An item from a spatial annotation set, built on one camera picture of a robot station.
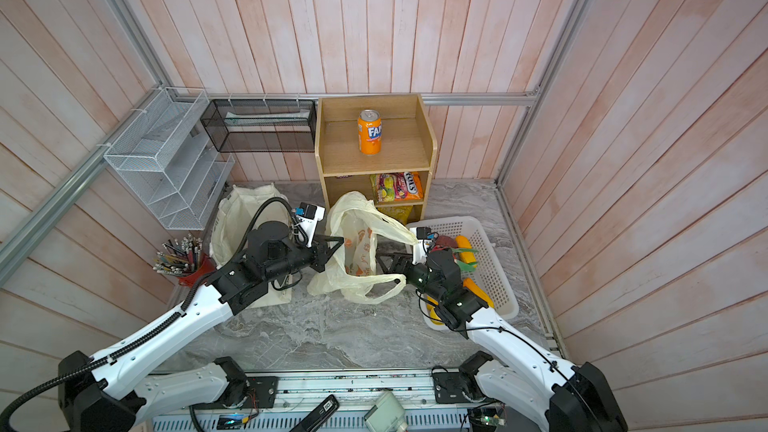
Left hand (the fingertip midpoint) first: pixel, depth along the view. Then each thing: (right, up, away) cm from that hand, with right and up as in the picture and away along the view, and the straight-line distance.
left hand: (342, 247), depth 70 cm
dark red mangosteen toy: (+31, -1, +24) cm, 39 cm away
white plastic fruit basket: (+42, -12, +18) cm, 47 cm away
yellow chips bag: (+17, +8, +35) cm, 40 cm away
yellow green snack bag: (+11, +16, +22) cm, 29 cm away
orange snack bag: (+20, +17, +22) cm, 34 cm away
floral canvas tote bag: (-35, +7, +15) cm, 39 cm away
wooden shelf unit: (+18, +28, +17) cm, 37 cm away
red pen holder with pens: (-49, -5, +15) cm, 52 cm away
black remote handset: (-5, -39, -3) cm, 39 cm away
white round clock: (+44, -43, +1) cm, 62 cm away
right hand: (+10, -3, +6) cm, 12 cm away
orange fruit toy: (+37, -2, +27) cm, 46 cm away
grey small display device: (+11, -38, -4) cm, 40 cm away
